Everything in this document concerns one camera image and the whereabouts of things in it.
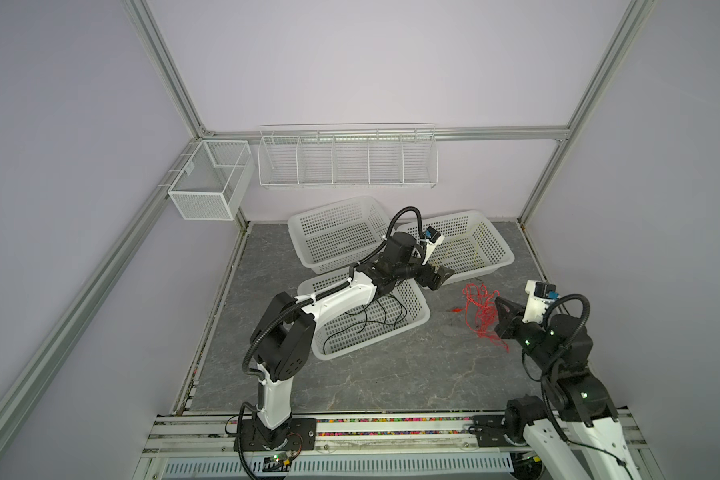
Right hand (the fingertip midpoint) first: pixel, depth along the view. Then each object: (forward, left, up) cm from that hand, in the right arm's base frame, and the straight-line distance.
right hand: (500, 301), depth 71 cm
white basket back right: (+38, -6, -23) cm, 44 cm away
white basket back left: (+42, +45, -22) cm, 65 cm away
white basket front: (+4, +39, -23) cm, 45 cm away
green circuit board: (-30, +55, -26) cm, 67 cm away
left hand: (+13, +11, -3) cm, 17 cm away
